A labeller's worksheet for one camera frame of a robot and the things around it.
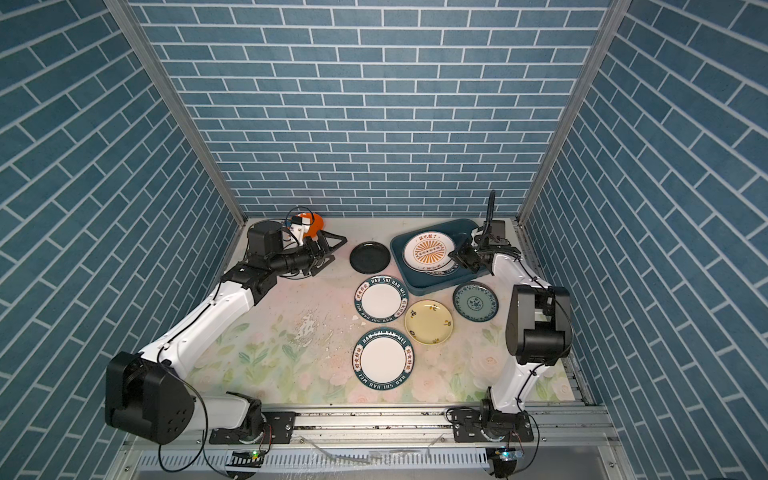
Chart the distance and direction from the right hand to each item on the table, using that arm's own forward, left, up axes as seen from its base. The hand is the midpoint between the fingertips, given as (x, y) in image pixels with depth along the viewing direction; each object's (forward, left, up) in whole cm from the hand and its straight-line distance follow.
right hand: (448, 249), depth 95 cm
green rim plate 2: (+1, -4, -11) cm, 12 cm away
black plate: (+3, +27, -11) cm, 30 cm away
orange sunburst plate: (+1, +6, -3) cm, 7 cm away
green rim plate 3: (-32, +18, -13) cm, 39 cm away
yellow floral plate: (-18, +5, -15) cm, 24 cm away
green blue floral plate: (-11, -10, -13) cm, 20 cm away
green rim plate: (-13, +21, -12) cm, 27 cm away
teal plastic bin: (-10, +7, -6) cm, 14 cm away
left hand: (-15, +30, +15) cm, 36 cm away
